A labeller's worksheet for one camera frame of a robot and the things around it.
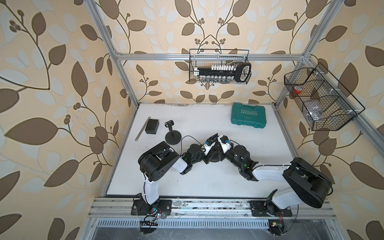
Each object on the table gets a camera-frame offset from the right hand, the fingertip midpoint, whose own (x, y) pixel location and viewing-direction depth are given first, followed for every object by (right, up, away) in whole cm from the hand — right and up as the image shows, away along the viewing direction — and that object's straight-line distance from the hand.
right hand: (215, 143), depth 86 cm
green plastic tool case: (+28, +16, +22) cm, 39 cm away
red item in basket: (+49, +31, +1) cm, 58 cm away
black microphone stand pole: (-26, +11, -1) cm, 29 cm away
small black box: (-42, +9, +19) cm, 47 cm away
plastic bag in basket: (+47, +19, -13) cm, 53 cm away
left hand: (0, -4, +4) cm, 5 cm away
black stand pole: (-2, +4, -10) cm, 11 cm away
